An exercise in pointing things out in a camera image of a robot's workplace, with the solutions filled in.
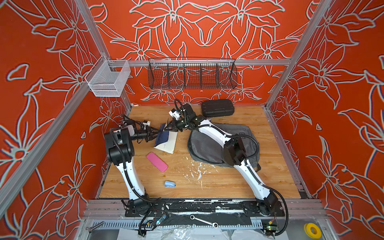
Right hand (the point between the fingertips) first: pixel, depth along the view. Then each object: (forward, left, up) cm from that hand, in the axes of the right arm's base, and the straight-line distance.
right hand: (162, 128), depth 86 cm
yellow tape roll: (-48, -73, -17) cm, 89 cm away
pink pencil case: (-16, +2, -15) cm, 22 cm away
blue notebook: (-4, -2, -14) cm, 15 cm away
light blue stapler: (-28, -5, -14) cm, 31 cm away
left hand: (+4, +4, -9) cm, 10 cm away
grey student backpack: (-6, -24, -13) cm, 28 cm away
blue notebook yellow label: (-3, 0, -4) cm, 5 cm away
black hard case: (+27, -38, -11) cm, 48 cm away
